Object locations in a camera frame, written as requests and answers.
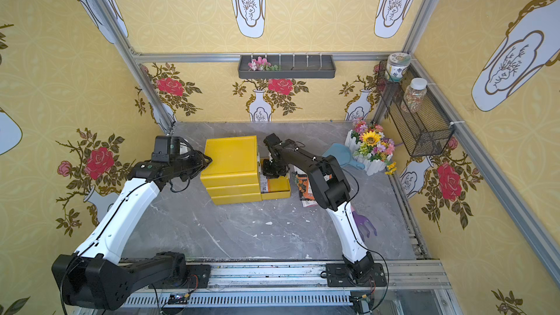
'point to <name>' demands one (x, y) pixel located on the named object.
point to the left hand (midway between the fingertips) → (202, 161)
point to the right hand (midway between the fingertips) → (272, 171)
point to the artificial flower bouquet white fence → (369, 146)
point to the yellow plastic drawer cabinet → (232, 176)
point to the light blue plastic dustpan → (343, 154)
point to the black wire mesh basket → (421, 119)
